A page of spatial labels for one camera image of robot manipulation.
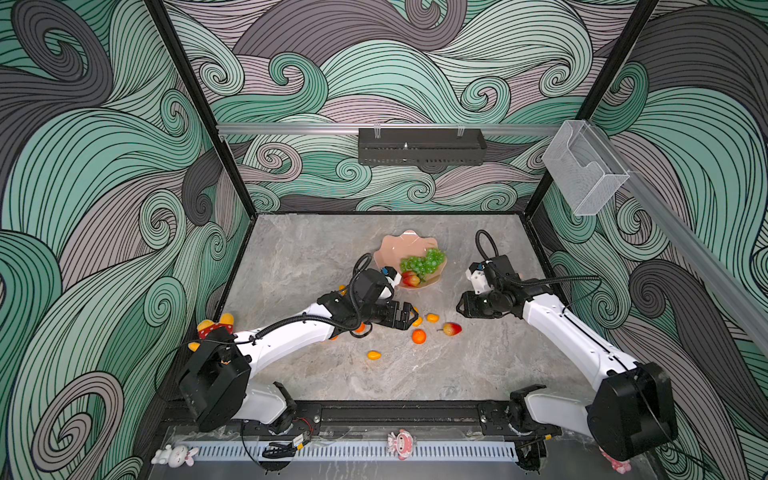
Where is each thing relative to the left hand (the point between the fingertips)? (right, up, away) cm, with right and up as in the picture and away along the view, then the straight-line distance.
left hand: (407, 311), depth 78 cm
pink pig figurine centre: (-3, -28, -11) cm, 30 cm away
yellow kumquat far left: (-16, +9, -14) cm, 23 cm away
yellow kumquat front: (-9, -14, +5) cm, 17 cm away
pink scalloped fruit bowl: (-2, +16, +28) cm, 32 cm away
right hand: (+16, -1, +5) cm, 17 cm away
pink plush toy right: (+46, -31, -13) cm, 57 cm away
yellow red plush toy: (-58, -6, +6) cm, 59 cm away
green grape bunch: (+7, +10, +20) cm, 24 cm away
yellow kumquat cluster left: (+2, -2, -3) cm, 4 cm away
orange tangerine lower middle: (-11, +2, -20) cm, 23 cm away
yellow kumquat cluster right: (+9, -5, +13) cm, 16 cm away
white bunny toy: (-54, -30, -12) cm, 63 cm away
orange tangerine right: (+4, -9, +8) cm, 13 cm away
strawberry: (+14, -8, +10) cm, 19 cm away
